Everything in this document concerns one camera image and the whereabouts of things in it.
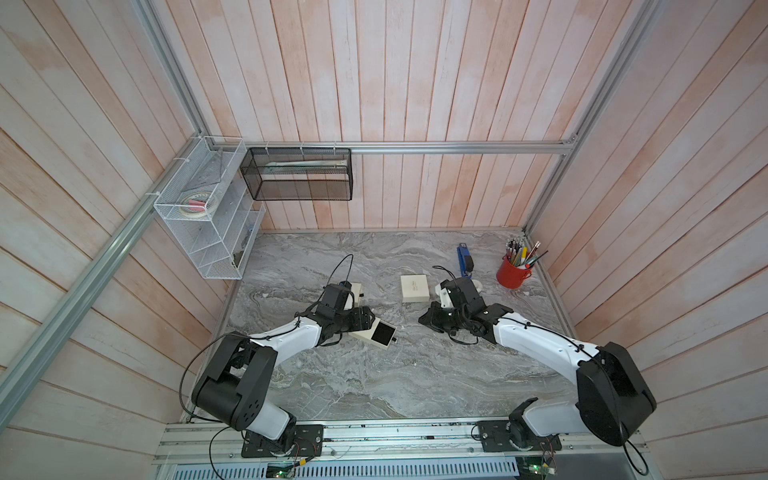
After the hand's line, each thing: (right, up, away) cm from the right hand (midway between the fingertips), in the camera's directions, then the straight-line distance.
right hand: (417, 317), depth 86 cm
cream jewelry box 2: (+1, +7, +12) cm, 14 cm away
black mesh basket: (-39, +47, +18) cm, 64 cm away
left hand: (-16, -3, +5) cm, 17 cm away
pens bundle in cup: (+36, +18, +12) cm, 42 cm away
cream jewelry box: (-11, -6, +3) cm, 13 cm away
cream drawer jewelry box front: (-19, +6, +14) cm, 24 cm away
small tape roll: (+23, +8, +15) cm, 29 cm away
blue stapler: (+21, +16, +20) cm, 33 cm away
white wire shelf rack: (-53, +22, -9) cm, 58 cm away
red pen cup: (+33, +11, +12) cm, 37 cm away
